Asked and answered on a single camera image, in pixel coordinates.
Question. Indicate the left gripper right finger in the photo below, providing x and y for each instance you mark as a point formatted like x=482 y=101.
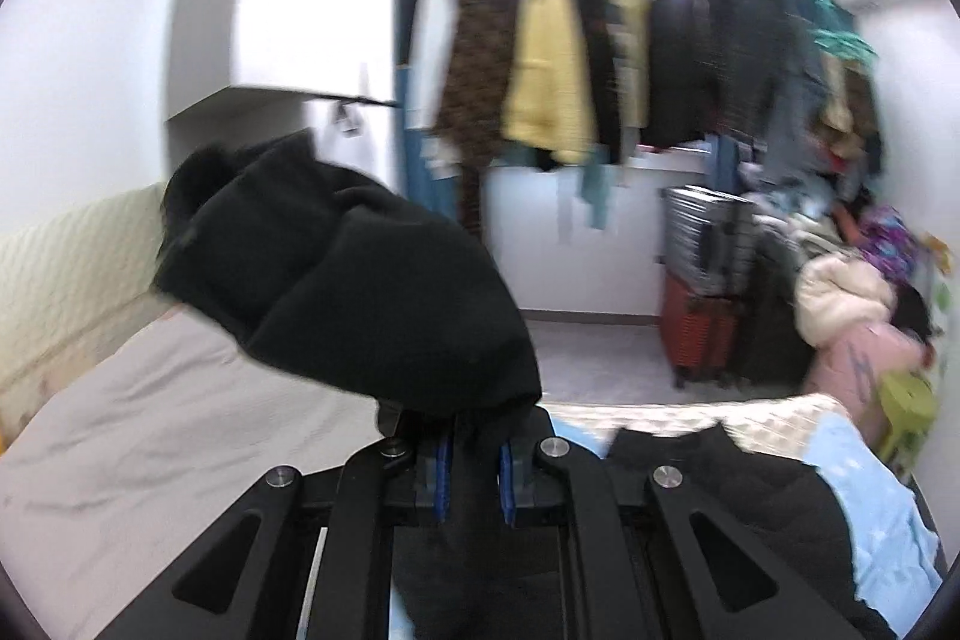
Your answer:
x=526 y=492

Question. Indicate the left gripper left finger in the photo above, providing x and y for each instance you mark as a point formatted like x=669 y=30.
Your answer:
x=411 y=432

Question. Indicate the black puffer jacket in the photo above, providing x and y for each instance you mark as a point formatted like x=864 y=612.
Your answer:
x=321 y=273

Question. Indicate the red suitcase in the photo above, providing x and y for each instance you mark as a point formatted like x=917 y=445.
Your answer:
x=697 y=333

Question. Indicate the grey blanket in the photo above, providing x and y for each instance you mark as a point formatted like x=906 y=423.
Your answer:
x=120 y=471

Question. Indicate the cream quilted mattress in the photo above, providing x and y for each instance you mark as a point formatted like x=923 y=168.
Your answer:
x=780 y=427

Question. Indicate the blue curtain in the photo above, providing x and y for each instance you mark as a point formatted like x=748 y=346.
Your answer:
x=425 y=29

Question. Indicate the grey hard suitcase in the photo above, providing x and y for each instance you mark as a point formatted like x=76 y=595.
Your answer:
x=709 y=240

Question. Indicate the yellow fleece jacket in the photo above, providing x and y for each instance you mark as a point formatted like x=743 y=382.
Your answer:
x=548 y=103

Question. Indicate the cream puffer coat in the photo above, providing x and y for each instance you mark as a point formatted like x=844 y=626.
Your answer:
x=834 y=292

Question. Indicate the black hanging coat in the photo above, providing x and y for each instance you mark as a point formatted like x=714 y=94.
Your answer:
x=680 y=78

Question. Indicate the brown plaid coat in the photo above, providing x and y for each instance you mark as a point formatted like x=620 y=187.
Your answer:
x=469 y=117

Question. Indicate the green plastic stool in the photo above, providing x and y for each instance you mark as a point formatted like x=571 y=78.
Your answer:
x=910 y=407

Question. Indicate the cream padded headboard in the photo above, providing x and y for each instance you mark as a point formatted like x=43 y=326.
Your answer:
x=74 y=290

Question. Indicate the light blue bed sheet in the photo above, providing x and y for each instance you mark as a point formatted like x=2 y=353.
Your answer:
x=837 y=514

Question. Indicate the purple patterned jacket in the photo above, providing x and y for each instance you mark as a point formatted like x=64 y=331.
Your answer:
x=888 y=244

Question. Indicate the denim hanging jacket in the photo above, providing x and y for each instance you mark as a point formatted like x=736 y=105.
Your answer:
x=769 y=87

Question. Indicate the teal clip hanger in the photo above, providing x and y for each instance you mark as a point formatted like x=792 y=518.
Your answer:
x=835 y=35

